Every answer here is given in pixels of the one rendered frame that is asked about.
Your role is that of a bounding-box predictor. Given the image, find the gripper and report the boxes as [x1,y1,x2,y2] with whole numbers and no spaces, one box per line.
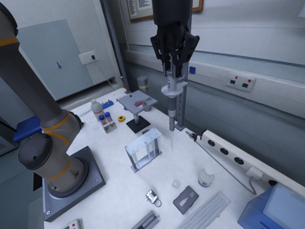
[150,0,200,77]

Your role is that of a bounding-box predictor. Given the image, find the white and grey pipette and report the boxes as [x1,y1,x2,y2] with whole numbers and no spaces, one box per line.
[161,69,189,131]

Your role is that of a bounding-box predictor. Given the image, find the grey pipette stand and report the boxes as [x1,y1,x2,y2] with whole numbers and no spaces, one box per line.
[174,59,192,132]

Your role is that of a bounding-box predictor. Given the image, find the grey platform stand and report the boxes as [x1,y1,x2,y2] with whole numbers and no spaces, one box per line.
[118,90,158,134]

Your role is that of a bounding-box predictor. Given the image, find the clear pipette tip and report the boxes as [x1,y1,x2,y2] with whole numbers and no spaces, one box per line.
[169,130,176,153]

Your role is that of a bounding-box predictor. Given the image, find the grey cylinder container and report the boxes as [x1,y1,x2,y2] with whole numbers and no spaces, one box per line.
[137,76,150,94]

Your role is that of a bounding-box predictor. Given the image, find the grey vertical pipe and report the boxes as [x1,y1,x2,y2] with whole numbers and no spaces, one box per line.
[100,0,131,93]

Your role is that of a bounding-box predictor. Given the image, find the white bottle red label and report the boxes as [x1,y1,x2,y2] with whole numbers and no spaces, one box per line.
[91,99,105,122]

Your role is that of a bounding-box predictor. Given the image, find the clear rack blue-capped tubes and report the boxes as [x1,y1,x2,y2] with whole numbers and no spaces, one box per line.
[99,112,118,134]

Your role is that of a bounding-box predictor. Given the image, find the white power strip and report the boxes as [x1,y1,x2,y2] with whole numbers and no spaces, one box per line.
[201,129,305,193]

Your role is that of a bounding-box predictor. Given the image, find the light blue panel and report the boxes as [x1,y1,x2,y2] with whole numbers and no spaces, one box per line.
[18,19,96,101]

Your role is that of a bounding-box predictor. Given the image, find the small white capped bottle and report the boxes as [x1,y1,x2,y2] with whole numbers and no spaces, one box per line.
[198,168,215,188]

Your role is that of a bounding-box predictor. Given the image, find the silver padlock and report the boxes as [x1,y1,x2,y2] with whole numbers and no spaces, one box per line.
[145,189,162,208]

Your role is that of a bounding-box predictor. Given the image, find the black flat box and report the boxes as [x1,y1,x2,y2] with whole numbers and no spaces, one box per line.
[173,186,200,215]

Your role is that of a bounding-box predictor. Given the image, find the grey ribbed strip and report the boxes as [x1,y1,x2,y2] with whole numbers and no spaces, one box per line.
[176,191,231,229]

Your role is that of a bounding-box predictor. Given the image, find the blue stool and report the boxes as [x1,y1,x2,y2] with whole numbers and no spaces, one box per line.
[13,115,43,142]

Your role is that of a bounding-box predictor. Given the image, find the blue box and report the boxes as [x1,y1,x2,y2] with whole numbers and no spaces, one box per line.
[237,184,305,229]

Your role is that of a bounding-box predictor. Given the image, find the grey cabinet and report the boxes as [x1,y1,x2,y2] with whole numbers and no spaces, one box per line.
[0,116,20,157]

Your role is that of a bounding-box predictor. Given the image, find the orange cable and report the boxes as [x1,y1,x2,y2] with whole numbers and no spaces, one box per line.
[120,76,131,94]

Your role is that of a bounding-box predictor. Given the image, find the white double wall socket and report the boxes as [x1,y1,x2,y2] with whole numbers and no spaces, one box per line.
[225,73,256,93]

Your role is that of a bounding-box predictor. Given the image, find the white wall plate with cable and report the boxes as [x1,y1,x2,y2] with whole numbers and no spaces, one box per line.
[78,50,115,91]

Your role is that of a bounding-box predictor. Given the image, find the clear tip rail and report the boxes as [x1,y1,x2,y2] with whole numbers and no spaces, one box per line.
[124,127,163,172]

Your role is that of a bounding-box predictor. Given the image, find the white plug grey cable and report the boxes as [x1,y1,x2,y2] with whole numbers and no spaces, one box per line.
[246,167,264,196]

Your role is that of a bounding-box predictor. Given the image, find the grey square base plate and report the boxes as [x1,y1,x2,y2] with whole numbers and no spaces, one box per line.
[42,146,106,223]

